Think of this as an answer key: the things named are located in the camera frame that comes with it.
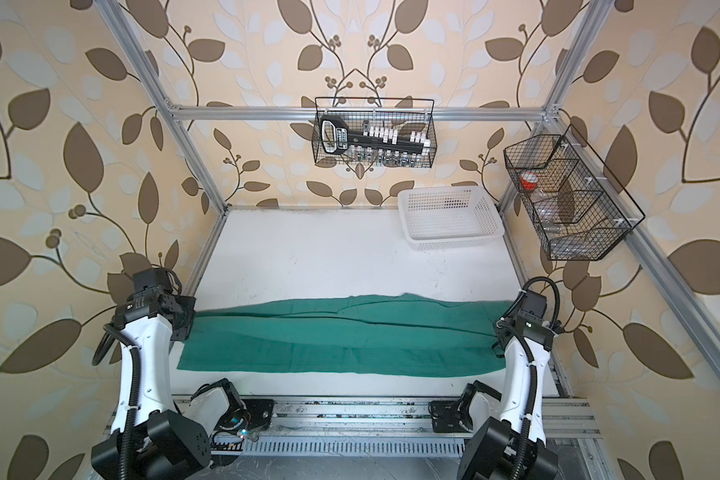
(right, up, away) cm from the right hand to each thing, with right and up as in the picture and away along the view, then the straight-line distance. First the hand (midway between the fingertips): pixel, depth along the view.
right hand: (509, 340), depth 79 cm
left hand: (-84, +9, -3) cm, 85 cm away
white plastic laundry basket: (-8, +35, +30) cm, 47 cm away
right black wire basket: (+15, +35, -5) cm, 38 cm away
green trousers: (-32, 0, +4) cm, 32 cm away
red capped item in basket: (+6, +43, +1) cm, 43 cm away
